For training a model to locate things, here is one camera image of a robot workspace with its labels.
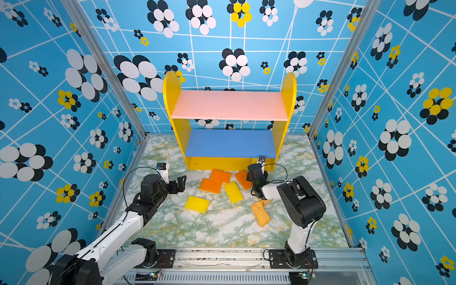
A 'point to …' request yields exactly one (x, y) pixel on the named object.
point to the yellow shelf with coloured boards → (229, 129)
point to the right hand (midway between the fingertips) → (257, 168)
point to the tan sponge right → (265, 202)
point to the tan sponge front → (262, 216)
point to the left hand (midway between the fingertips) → (179, 175)
